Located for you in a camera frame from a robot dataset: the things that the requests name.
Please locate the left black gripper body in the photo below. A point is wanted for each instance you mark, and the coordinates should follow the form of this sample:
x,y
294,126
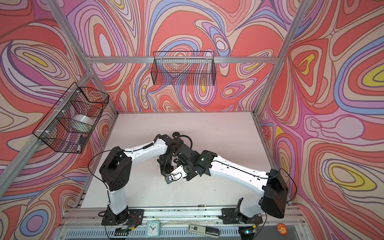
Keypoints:
x,y
166,164

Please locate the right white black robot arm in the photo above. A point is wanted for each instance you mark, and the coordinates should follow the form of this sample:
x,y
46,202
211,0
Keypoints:
x,y
270,187

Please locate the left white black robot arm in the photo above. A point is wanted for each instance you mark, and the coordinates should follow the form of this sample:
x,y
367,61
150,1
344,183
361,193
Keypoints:
x,y
116,169

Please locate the pink tape roll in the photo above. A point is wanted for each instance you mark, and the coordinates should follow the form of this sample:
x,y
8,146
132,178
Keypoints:
x,y
176,134

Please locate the black silver stapler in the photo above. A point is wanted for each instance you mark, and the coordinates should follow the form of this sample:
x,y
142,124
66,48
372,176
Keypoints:
x,y
204,231

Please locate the small teal alarm clock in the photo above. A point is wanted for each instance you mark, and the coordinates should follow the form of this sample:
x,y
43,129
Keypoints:
x,y
153,229

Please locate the white roll in basket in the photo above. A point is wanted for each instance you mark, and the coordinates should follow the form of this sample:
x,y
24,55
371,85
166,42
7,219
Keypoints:
x,y
81,124

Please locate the red round sticker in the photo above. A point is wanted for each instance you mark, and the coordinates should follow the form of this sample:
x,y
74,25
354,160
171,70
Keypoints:
x,y
282,229

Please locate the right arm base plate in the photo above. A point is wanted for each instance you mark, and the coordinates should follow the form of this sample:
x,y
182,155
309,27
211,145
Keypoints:
x,y
233,216

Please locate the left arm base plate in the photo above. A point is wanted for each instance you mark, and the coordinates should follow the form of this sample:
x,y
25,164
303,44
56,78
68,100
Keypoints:
x,y
130,218

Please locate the black wire basket back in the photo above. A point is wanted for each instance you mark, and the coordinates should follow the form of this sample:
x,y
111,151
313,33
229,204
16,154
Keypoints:
x,y
184,68

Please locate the black wire basket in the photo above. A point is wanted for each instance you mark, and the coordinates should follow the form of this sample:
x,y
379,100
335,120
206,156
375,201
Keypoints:
x,y
54,130
184,68

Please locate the black wire basket left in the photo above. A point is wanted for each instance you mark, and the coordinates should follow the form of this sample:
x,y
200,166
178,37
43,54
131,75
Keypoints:
x,y
54,130

